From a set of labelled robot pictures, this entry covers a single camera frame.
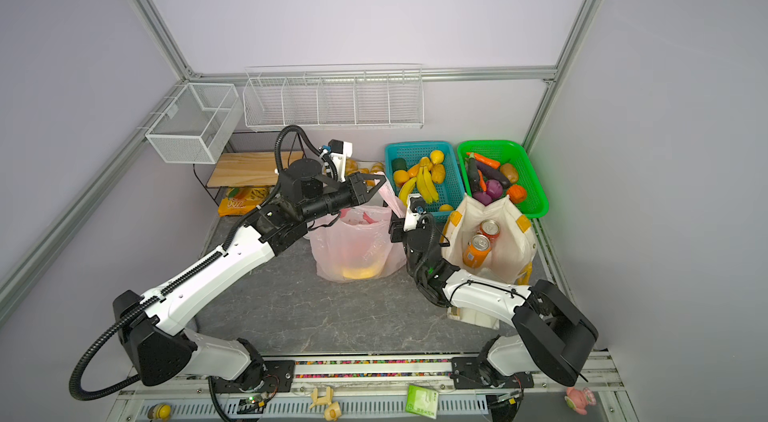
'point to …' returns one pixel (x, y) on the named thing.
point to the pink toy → (580, 400)
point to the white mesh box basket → (199, 126)
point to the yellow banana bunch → (364, 273)
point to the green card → (421, 401)
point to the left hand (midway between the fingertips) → (387, 184)
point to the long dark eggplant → (493, 173)
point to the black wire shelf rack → (255, 162)
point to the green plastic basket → (509, 152)
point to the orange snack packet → (239, 201)
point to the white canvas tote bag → (510, 260)
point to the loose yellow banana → (425, 184)
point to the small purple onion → (493, 189)
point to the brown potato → (510, 172)
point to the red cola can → (491, 229)
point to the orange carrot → (484, 160)
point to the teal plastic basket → (450, 190)
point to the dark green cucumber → (474, 176)
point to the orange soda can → (476, 251)
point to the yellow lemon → (437, 157)
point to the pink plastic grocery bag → (355, 243)
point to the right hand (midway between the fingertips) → (405, 208)
